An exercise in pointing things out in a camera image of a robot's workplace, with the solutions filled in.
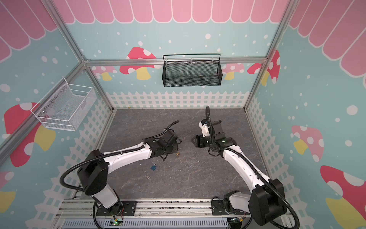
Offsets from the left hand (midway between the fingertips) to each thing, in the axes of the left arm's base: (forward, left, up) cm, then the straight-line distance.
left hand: (175, 149), depth 87 cm
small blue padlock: (-8, +14, -9) cm, 19 cm away
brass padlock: (+1, -1, -8) cm, 8 cm away
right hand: (+2, -12, +9) cm, 15 cm away
